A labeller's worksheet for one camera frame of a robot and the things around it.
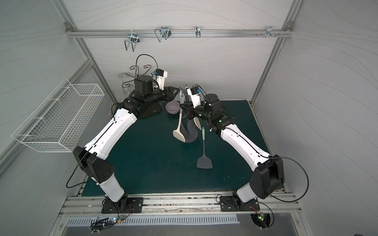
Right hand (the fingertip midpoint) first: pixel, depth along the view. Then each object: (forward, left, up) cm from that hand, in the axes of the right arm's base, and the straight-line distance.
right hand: (180, 103), depth 72 cm
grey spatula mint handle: (-16, -13, -34) cm, 40 cm away
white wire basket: (-12, +57, -2) cm, 59 cm away
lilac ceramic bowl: (+24, +11, -29) cm, 39 cm away
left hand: (+6, +2, +5) cm, 7 cm away
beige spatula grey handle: (-7, +2, -17) cm, 18 cm away
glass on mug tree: (+25, +42, -12) cm, 50 cm away
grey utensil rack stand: (0, -3, -21) cm, 22 cm away
